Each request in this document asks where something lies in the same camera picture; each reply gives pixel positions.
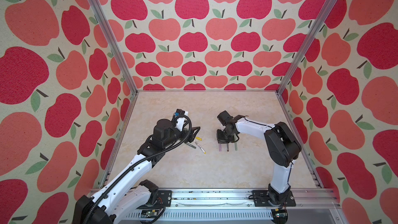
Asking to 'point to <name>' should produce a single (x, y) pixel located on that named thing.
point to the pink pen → (220, 146)
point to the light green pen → (236, 146)
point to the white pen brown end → (227, 147)
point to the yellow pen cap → (199, 138)
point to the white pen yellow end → (201, 148)
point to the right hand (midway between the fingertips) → (221, 140)
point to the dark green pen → (190, 145)
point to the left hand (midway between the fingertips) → (196, 126)
